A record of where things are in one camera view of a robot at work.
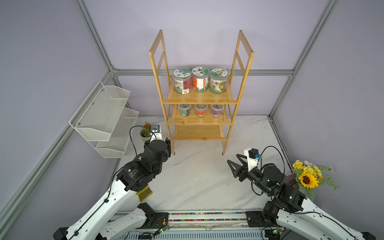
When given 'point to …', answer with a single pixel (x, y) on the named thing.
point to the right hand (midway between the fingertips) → (232, 160)
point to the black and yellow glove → (144, 194)
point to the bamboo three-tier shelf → (193, 127)
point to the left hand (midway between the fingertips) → (160, 141)
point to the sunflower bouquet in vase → (306, 178)
